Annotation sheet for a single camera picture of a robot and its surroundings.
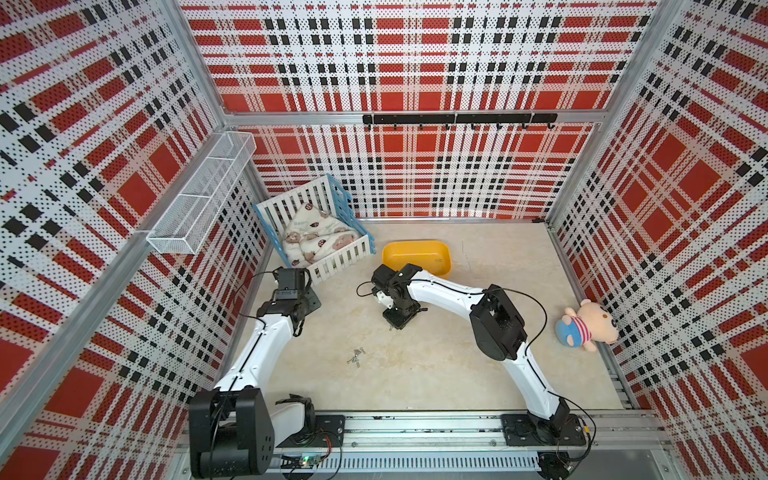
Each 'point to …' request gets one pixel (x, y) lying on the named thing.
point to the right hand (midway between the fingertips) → (404, 320)
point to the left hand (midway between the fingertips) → (311, 300)
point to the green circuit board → (309, 461)
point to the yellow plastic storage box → (432, 256)
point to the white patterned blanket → (312, 234)
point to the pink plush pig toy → (592, 323)
